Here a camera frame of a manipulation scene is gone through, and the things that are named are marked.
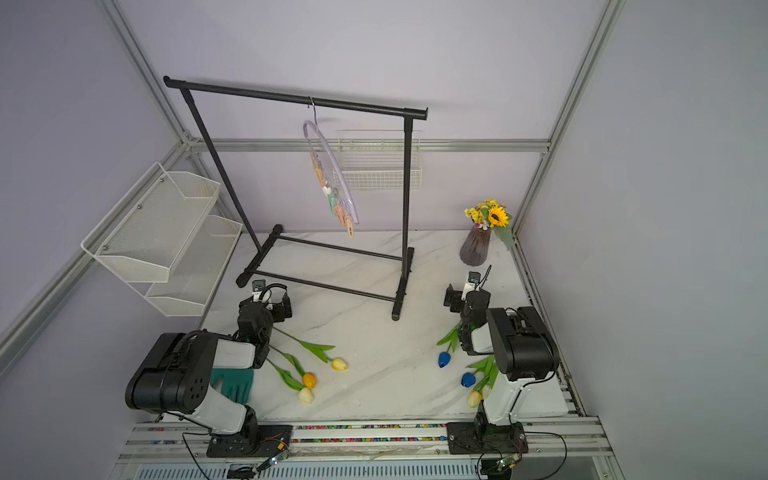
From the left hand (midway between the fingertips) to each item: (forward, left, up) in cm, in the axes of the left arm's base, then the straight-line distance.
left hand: (271, 298), depth 95 cm
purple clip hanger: (+38, -17, +21) cm, 47 cm away
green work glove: (-26, +3, -1) cm, 26 cm away
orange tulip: (-24, -16, -3) cm, 29 cm away
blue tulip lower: (-20, -67, -5) cm, 70 cm away
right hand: (+4, -64, -2) cm, 64 cm away
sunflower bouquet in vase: (+17, -68, +20) cm, 73 cm away
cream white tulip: (-28, -16, -4) cm, 32 cm away
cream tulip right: (-27, -65, -4) cm, 70 cm away
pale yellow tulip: (-20, -24, -3) cm, 31 cm away
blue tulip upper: (-12, -58, -4) cm, 59 cm away
